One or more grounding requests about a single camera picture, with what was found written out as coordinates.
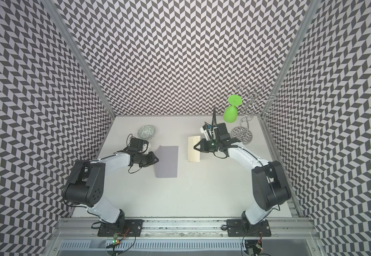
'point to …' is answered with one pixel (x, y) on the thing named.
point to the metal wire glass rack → (251, 98)
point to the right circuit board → (258, 246)
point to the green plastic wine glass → (230, 113)
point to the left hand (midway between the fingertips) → (157, 161)
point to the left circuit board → (115, 240)
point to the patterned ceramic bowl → (146, 132)
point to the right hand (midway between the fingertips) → (194, 150)
